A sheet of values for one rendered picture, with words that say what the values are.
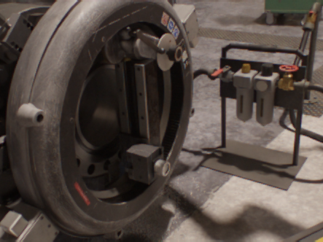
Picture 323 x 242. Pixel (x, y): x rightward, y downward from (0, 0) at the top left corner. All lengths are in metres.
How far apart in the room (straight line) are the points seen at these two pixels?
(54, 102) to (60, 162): 0.15
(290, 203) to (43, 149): 1.18
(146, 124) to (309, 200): 0.91
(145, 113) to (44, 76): 0.38
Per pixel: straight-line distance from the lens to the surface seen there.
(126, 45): 1.17
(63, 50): 0.98
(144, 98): 1.21
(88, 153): 1.28
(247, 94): 1.93
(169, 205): 1.83
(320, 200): 1.92
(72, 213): 1.11
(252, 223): 1.75
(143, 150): 1.23
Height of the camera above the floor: 1.13
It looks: 26 degrees down
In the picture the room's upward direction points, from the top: 5 degrees counter-clockwise
